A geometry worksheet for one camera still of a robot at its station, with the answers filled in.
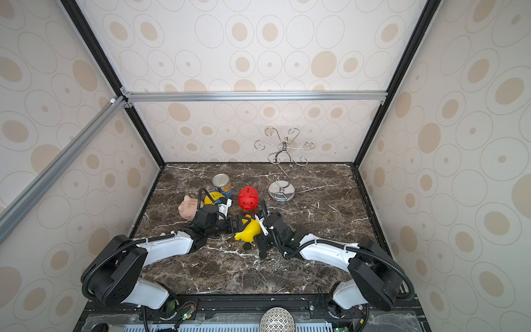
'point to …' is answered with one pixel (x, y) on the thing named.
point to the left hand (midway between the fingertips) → (250, 221)
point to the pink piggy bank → (188, 208)
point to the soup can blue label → (222, 182)
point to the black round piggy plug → (247, 245)
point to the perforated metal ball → (277, 319)
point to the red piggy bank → (248, 198)
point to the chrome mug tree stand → (283, 190)
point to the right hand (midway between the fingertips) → (267, 232)
